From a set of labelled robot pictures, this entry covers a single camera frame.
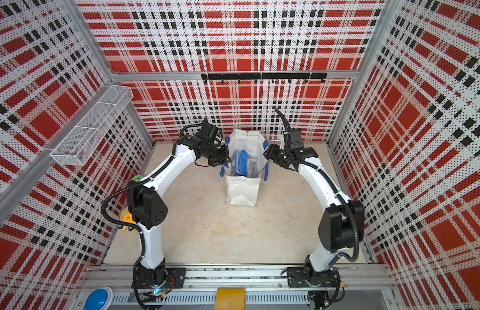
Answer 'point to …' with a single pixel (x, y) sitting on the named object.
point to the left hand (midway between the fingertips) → (234, 159)
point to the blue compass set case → (242, 161)
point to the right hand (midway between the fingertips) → (270, 156)
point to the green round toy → (137, 178)
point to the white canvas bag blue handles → (240, 190)
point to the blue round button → (99, 299)
